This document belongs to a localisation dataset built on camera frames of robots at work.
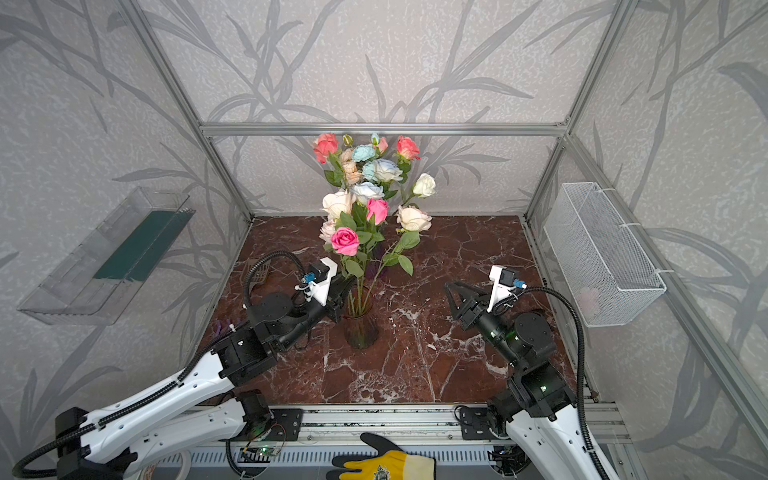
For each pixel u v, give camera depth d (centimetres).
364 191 66
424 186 69
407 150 82
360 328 79
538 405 48
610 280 60
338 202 62
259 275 103
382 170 75
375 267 71
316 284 53
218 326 91
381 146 84
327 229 67
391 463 67
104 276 64
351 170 82
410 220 62
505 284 56
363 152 80
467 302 57
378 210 62
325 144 77
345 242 53
